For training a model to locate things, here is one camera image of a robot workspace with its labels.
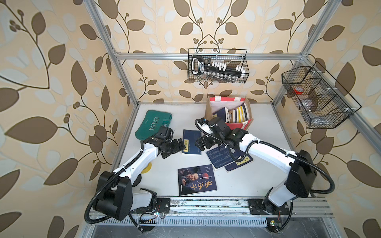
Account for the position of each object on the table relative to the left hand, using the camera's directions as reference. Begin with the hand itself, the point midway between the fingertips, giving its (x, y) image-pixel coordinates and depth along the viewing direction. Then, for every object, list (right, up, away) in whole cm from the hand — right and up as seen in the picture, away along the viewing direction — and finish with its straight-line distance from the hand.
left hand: (177, 147), depth 85 cm
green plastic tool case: (-19, +15, +20) cm, 31 cm away
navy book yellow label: (+26, -7, +6) cm, 27 cm away
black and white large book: (+42, +22, +6) cm, 48 cm away
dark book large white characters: (+11, -18, -2) cm, 21 cm away
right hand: (+14, +5, -4) cm, 15 cm away
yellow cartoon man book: (+38, +17, +5) cm, 42 cm away
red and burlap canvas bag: (+23, +27, +9) cm, 37 cm away
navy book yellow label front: (+28, +20, +8) cm, 35 cm away
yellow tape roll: (-18, -13, 0) cm, 22 cm away
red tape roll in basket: (+67, +32, -4) cm, 75 cm away
